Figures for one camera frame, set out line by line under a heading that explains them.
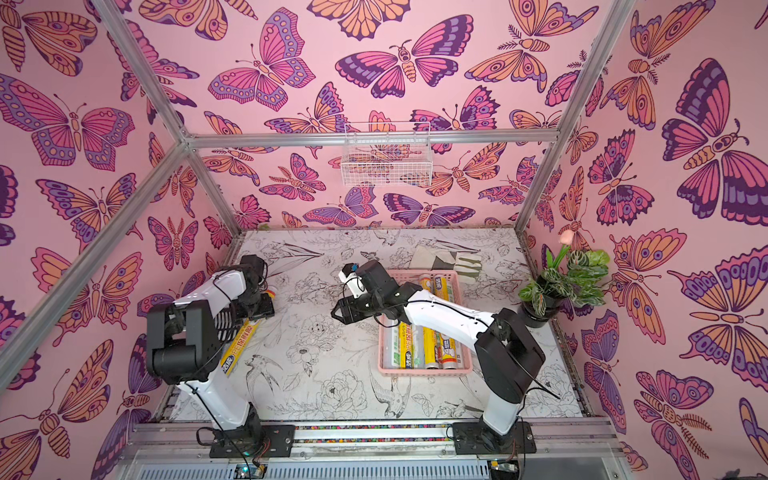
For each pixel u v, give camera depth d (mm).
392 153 952
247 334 895
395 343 858
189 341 1044
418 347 849
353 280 706
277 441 736
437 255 1121
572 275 745
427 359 796
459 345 851
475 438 731
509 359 449
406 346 853
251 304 797
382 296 649
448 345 815
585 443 731
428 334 838
